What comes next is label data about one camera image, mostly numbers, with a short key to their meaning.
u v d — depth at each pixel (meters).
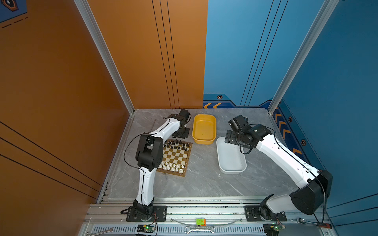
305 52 0.85
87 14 0.71
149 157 0.56
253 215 0.72
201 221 0.70
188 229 0.70
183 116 0.81
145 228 0.71
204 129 1.08
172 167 0.87
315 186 0.39
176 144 0.98
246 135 0.54
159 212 0.74
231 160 0.90
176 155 0.94
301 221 0.70
